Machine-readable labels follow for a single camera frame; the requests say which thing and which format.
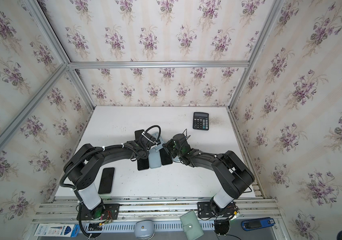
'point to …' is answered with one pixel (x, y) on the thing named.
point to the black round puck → (221, 227)
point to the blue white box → (58, 230)
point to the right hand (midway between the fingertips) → (159, 145)
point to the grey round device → (144, 229)
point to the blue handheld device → (249, 224)
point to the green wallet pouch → (191, 225)
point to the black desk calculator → (201, 121)
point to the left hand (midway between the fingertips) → (141, 142)
